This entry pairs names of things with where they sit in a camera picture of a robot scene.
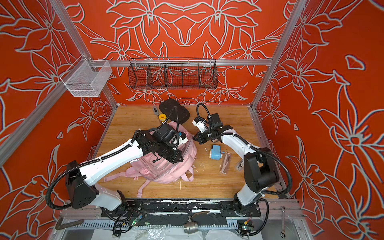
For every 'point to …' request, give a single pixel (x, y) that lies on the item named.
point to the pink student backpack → (162, 170)
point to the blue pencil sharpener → (216, 152)
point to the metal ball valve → (192, 227)
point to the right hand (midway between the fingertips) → (193, 136)
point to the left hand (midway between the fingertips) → (183, 159)
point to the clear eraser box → (240, 165)
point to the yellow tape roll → (162, 117)
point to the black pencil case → (175, 111)
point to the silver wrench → (283, 233)
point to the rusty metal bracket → (59, 226)
